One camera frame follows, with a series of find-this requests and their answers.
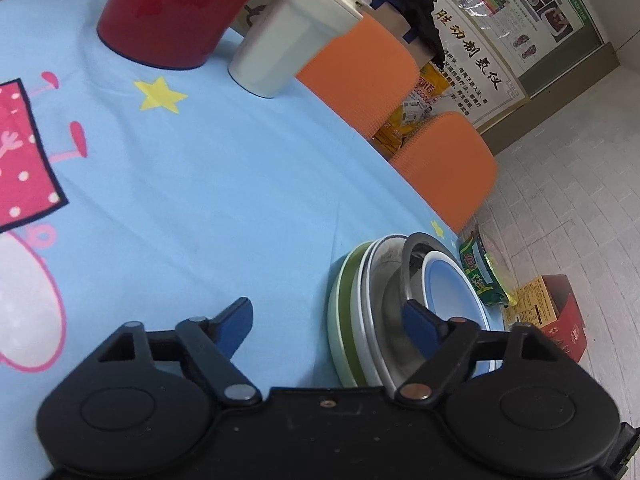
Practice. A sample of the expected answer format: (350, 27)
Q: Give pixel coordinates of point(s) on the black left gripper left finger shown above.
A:
(187, 367)

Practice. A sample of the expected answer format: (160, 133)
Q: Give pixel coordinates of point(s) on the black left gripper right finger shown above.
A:
(452, 348)

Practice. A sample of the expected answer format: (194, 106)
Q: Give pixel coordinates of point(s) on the blue plastic bowl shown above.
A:
(450, 294)

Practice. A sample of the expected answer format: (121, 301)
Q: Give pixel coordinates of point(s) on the white ribbed bowl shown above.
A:
(430, 279)

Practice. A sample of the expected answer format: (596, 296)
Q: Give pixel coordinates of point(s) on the stainless steel bowl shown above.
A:
(396, 277)

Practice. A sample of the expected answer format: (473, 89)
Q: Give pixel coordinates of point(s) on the green plate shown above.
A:
(339, 324)

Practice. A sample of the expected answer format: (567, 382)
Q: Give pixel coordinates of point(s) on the green instant noodle cup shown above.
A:
(485, 268)

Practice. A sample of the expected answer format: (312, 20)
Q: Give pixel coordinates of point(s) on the red cracker box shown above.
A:
(549, 303)

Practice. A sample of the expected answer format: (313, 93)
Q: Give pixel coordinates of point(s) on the blue cartoon tablecloth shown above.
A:
(130, 193)

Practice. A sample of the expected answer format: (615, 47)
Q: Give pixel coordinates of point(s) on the right orange chair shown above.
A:
(450, 166)

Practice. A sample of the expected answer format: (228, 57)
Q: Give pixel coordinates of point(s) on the orange chair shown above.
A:
(450, 166)
(362, 76)

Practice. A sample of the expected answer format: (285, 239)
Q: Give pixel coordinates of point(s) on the yellow snack bag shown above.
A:
(412, 112)

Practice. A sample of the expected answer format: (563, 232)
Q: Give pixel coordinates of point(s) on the left orange chair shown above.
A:
(362, 76)

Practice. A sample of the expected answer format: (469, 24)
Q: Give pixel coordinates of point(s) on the white lidded cup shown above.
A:
(285, 37)

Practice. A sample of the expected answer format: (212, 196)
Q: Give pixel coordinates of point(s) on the brown cardboard box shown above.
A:
(393, 21)

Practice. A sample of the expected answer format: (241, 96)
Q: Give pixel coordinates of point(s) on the red thermos jug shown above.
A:
(174, 34)

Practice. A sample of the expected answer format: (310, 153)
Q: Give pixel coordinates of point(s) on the black cloth on box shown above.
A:
(405, 0)

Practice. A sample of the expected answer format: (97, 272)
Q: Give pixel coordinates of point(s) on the wall poster with text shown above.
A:
(499, 54)

